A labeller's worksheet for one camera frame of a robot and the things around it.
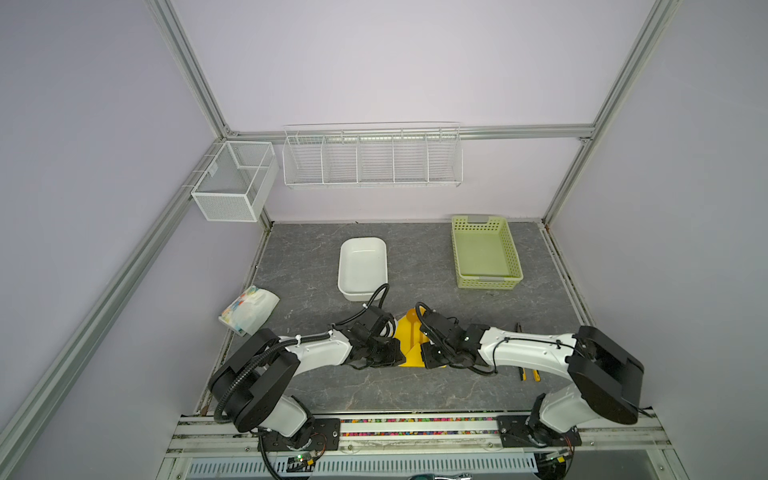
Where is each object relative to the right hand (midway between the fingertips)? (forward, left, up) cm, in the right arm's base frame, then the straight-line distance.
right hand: (423, 358), depth 85 cm
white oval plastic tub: (+32, +20, +1) cm, 38 cm away
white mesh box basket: (+50, +61, +25) cm, 83 cm away
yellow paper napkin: (+1, +3, 0) cm, 3 cm away
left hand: (-2, +6, 0) cm, 6 cm away
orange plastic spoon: (+14, +3, 0) cm, 14 cm away
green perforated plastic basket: (+39, -25, -1) cm, 46 cm away
